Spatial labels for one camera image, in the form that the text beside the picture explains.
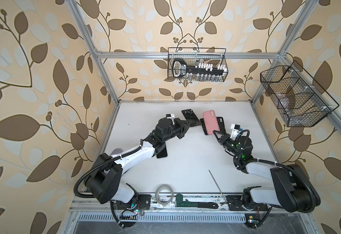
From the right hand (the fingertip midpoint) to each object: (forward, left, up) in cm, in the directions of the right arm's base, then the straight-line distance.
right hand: (213, 133), depth 84 cm
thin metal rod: (-33, -3, -16) cm, 36 cm away
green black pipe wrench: (-32, +21, -14) cm, 41 cm away
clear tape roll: (-25, +31, -12) cm, 42 cm away
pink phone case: (+8, 0, +1) cm, 8 cm away
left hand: (0, +12, +13) cm, 18 cm away
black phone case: (+18, -12, -16) cm, 27 cm away
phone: (+5, +14, +10) cm, 18 cm away
